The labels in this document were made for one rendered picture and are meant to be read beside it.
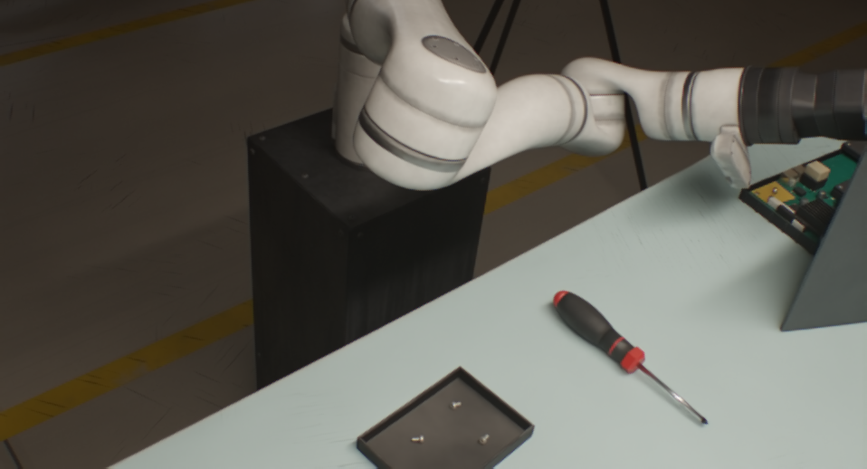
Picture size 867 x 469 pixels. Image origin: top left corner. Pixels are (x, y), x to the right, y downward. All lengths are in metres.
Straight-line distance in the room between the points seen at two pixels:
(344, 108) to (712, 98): 0.49
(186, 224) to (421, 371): 1.77
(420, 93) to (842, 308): 0.45
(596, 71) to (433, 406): 0.40
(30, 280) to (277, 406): 1.70
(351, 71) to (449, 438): 0.57
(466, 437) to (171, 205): 1.91
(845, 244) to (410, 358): 0.38
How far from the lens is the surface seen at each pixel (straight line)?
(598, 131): 0.91
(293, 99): 2.97
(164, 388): 2.05
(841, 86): 0.87
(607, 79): 0.93
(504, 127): 0.79
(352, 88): 1.13
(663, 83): 0.92
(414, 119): 0.66
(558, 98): 0.84
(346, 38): 1.11
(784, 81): 0.89
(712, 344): 0.83
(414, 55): 0.66
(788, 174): 1.04
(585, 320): 0.77
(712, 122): 0.90
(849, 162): 1.14
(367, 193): 1.15
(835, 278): 0.85
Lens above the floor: 1.55
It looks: 38 degrees down
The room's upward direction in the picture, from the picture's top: 8 degrees clockwise
